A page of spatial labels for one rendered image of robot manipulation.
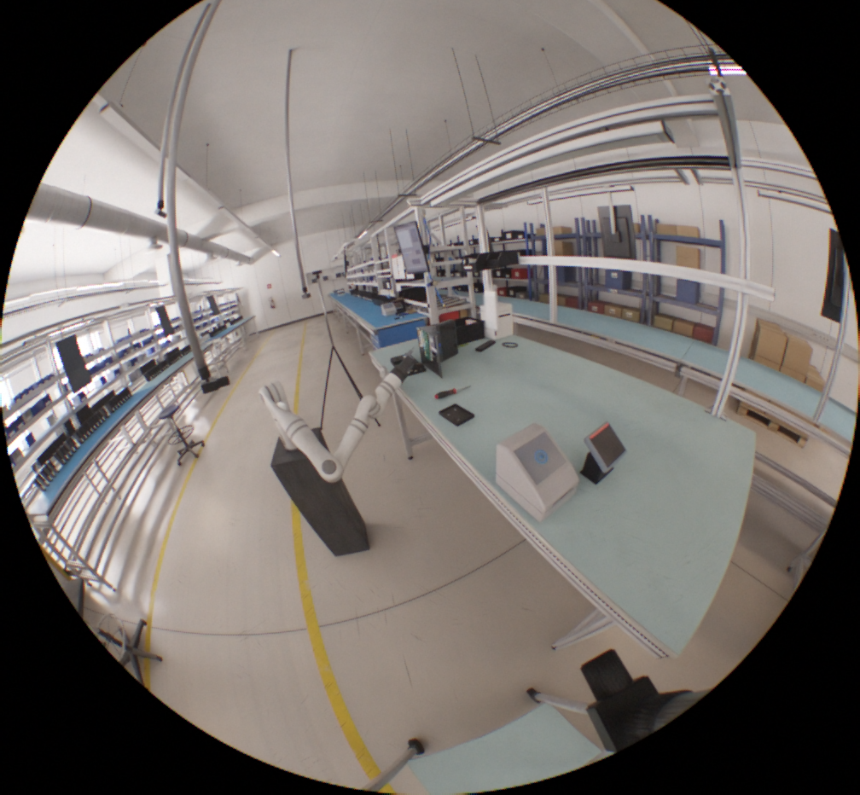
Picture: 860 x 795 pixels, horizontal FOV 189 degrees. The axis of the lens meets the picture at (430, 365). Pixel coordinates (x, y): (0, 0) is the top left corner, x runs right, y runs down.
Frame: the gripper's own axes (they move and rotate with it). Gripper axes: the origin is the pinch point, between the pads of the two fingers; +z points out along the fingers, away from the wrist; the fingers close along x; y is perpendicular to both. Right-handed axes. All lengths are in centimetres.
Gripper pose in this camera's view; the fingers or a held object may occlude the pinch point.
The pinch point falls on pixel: (414, 348)
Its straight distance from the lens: 124.3
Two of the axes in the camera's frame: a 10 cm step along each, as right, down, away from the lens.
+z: 5.5, -6.9, 4.7
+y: 8.1, 5.8, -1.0
